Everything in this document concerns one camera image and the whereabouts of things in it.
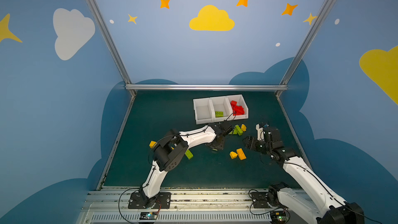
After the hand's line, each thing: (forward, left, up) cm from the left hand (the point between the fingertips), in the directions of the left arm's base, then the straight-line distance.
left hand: (220, 145), depth 91 cm
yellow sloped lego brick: (+14, -16, -1) cm, 21 cm away
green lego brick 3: (-5, +19, -1) cm, 20 cm away
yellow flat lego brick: (-4, -12, -2) cm, 13 cm away
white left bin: (+28, +10, -1) cm, 30 cm away
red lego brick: (+33, -12, +1) cm, 35 cm away
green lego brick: (+24, -1, -1) cm, 24 cm away
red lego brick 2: (+27, -14, 0) cm, 31 cm away
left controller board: (-35, +35, -2) cm, 50 cm away
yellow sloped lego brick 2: (-5, -7, 0) cm, 9 cm away
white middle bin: (+29, -2, -1) cm, 29 cm away
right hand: (0, -16, +9) cm, 18 cm away
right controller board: (-34, -25, -3) cm, 43 cm away
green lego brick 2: (+11, -11, -1) cm, 16 cm away
